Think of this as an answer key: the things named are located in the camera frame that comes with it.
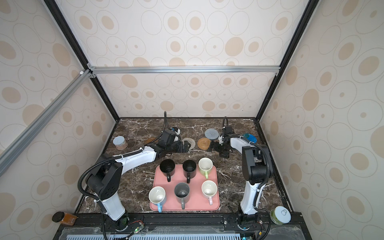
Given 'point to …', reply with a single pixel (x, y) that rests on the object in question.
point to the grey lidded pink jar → (120, 142)
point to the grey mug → (182, 192)
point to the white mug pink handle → (209, 189)
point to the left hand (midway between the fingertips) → (188, 142)
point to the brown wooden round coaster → (149, 140)
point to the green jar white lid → (280, 215)
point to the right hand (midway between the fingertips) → (214, 151)
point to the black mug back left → (167, 167)
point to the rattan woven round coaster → (203, 143)
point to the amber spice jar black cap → (64, 218)
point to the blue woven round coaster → (211, 133)
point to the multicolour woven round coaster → (190, 141)
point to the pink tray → (197, 201)
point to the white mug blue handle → (157, 195)
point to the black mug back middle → (189, 169)
